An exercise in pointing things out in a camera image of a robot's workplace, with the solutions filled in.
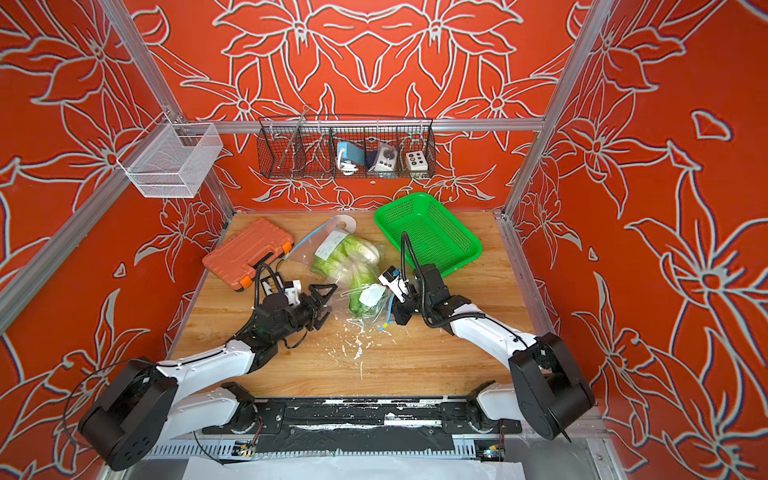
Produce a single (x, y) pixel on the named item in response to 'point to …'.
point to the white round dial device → (387, 158)
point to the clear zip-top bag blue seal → (370, 303)
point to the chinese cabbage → (369, 304)
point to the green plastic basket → (434, 237)
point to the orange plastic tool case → (235, 259)
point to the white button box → (417, 161)
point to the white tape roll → (342, 222)
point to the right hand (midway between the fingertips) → (378, 304)
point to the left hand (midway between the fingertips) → (337, 295)
